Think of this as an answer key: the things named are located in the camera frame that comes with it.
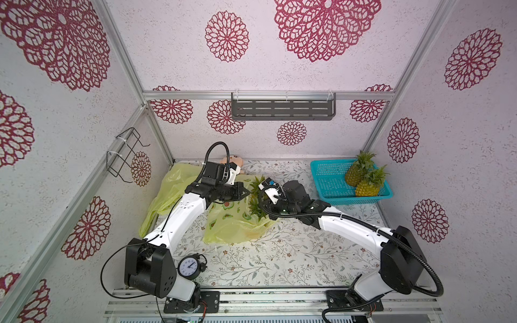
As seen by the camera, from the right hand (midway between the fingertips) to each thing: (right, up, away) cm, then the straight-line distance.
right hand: (258, 202), depth 79 cm
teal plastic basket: (+41, +10, +35) cm, 55 cm away
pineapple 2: (+52, +7, +11) cm, 53 cm away
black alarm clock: (-27, -26, 0) cm, 38 cm away
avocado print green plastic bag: (-13, -9, +6) cm, 17 cm away
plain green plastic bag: (-41, +10, +24) cm, 49 cm away
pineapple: (-1, -2, 0) cm, 2 cm away
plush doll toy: (-13, +20, +32) cm, 40 cm away
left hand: (-4, +3, +1) cm, 5 cm away
